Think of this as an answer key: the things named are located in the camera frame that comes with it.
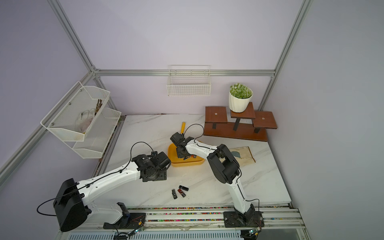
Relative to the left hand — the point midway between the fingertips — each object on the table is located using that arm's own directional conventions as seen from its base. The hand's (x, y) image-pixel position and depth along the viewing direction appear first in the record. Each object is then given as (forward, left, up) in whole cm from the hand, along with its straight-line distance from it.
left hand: (157, 177), depth 80 cm
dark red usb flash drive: (-6, -13, -8) cm, 16 cm away
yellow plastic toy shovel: (+41, -11, -6) cm, 43 cm away
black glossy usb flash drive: (-3, -14, -8) cm, 16 cm away
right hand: (+19, -14, -8) cm, 25 cm away
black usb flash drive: (-7, -9, -8) cm, 14 cm away
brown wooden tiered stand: (+40, -59, -3) cm, 72 cm away
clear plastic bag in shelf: (+23, +38, +22) cm, 50 cm away
